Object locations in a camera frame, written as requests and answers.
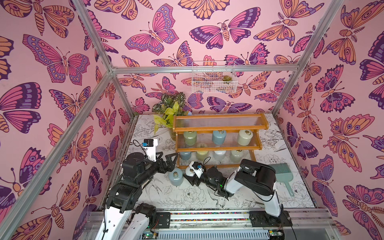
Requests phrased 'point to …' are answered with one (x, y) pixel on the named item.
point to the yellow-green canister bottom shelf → (201, 155)
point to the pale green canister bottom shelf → (236, 156)
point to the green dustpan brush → (283, 174)
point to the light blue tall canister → (176, 176)
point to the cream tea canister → (244, 137)
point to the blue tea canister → (219, 136)
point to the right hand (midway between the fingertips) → (187, 168)
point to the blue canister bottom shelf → (185, 155)
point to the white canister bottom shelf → (219, 155)
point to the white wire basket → (214, 82)
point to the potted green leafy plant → (170, 105)
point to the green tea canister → (190, 137)
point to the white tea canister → (189, 172)
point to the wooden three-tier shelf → (205, 123)
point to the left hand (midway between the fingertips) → (171, 152)
